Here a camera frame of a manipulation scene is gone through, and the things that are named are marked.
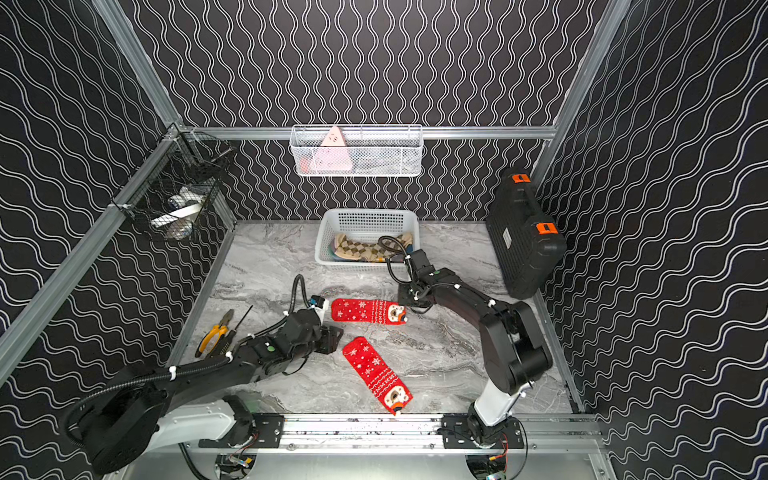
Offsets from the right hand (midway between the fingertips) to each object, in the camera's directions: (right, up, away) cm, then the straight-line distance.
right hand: (406, 297), depth 93 cm
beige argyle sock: (-6, +15, -12) cm, 20 cm away
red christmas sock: (-11, -5, +2) cm, 12 cm away
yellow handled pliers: (-58, -11, -2) cm, 59 cm away
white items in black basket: (-58, +25, -16) cm, 65 cm away
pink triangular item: (-22, +44, -2) cm, 49 cm away
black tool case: (+35, +15, -7) cm, 38 cm away
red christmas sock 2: (-8, -21, -10) cm, 24 cm away
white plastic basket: (-14, +19, +21) cm, 31 cm away
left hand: (-20, -8, -8) cm, 23 cm away
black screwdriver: (-54, -12, -3) cm, 55 cm away
